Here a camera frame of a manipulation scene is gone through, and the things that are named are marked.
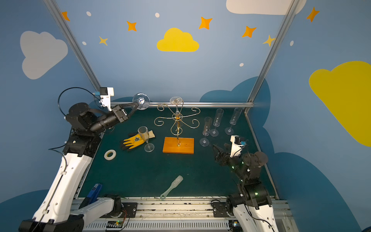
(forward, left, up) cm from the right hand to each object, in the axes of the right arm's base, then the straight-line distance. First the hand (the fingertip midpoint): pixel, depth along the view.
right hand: (222, 144), depth 69 cm
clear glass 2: (+26, -2, -7) cm, 27 cm away
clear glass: (+28, -14, -9) cm, 33 cm away
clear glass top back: (+23, +25, +6) cm, 35 cm away
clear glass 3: (+10, +43, -8) cm, 45 cm away
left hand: (+5, +38, +20) cm, 43 cm away
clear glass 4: (+18, +5, -27) cm, 33 cm away
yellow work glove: (+14, +54, -24) cm, 61 cm away
